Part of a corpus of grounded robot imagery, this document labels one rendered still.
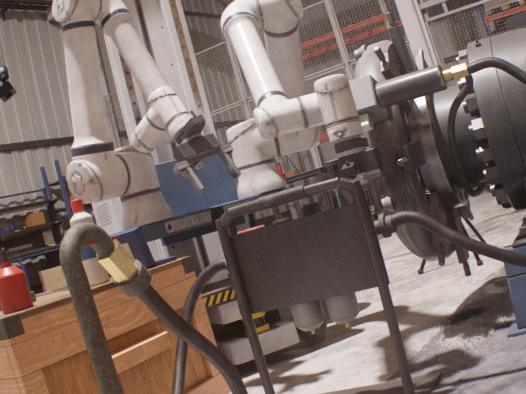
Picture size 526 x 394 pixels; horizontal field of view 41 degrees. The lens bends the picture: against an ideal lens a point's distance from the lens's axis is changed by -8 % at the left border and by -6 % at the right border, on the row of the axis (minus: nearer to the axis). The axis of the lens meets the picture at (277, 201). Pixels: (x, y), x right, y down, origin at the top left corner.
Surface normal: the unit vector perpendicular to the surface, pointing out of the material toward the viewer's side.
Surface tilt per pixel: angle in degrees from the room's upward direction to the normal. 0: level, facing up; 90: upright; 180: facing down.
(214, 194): 90
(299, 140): 142
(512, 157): 112
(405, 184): 102
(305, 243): 90
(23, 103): 90
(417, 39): 90
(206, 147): 66
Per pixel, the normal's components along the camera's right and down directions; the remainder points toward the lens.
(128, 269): 0.69, 0.14
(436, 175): -0.24, 0.53
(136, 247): -0.33, 0.32
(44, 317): 0.87, -0.25
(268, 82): -0.03, -0.71
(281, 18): 0.25, 0.75
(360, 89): -0.48, -0.27
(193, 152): 0.39, -0.53
